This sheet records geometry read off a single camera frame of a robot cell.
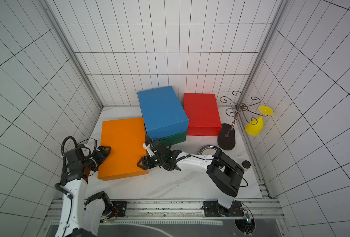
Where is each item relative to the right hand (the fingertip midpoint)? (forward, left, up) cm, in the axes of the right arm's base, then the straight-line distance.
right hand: (141, 159), depth 80 cm
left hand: (+1, +18, +2) cm, 18 cm away
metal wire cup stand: (+22, -53, -10) cm, 58 cm away
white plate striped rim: (+13, -40, -9) cm, 43 cm away
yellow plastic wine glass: (+16, -62, +10) cm, 65 cm away
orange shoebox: (+11, +11, +4) cm, 16 cm away
